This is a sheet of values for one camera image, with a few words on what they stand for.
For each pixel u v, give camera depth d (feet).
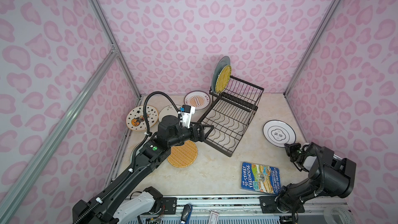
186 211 2.22
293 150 2.75
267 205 2.41
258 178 2.62
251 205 2.46
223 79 3.04
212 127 2.10
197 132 1.96
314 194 1.62
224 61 2.78
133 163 1.54
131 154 1.61
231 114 3.48
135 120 3.44
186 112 1.99
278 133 3.21
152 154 1.65
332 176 1.47
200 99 3.85
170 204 2.41
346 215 2.23
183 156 2.90
